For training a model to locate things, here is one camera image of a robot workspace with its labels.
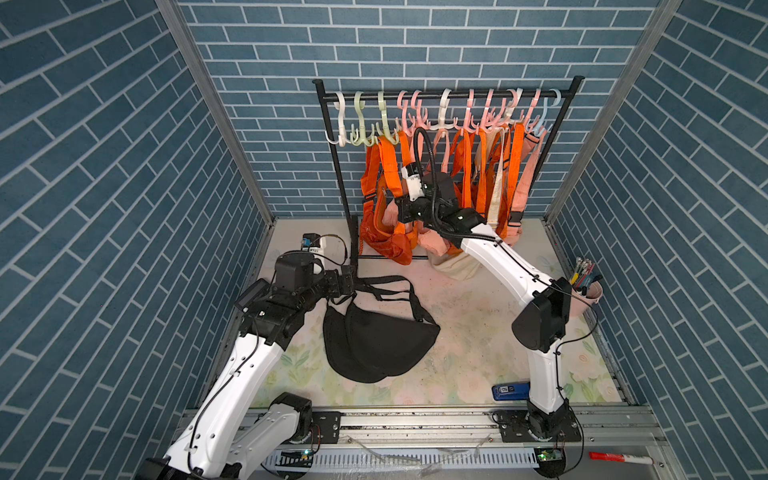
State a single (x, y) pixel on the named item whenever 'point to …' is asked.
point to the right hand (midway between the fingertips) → (398, 199)
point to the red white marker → (623, 458)
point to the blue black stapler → (511, 391)
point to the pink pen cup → (580, 304)
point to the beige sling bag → (459, 266)
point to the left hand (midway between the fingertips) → (347, 268)
